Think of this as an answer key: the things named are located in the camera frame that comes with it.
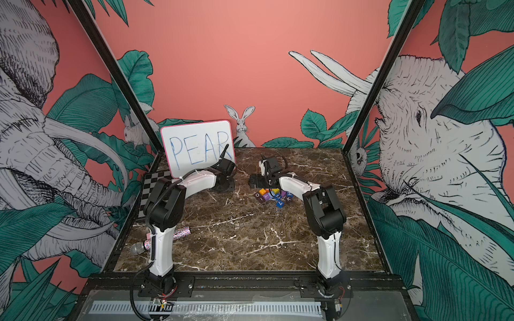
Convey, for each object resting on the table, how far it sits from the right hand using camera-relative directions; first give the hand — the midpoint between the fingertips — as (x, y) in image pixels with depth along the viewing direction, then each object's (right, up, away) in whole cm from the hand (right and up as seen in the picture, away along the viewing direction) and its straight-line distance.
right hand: (254, 179), depth 97 cm
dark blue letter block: (+13, -12, 0) cm, 18 cm away
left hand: (-13, -3, +5) cm, 14 cm away
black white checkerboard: (-54, -1, +5) cm, 55 cm away
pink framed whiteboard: (-32, +16, +4) cm, 36 cm away
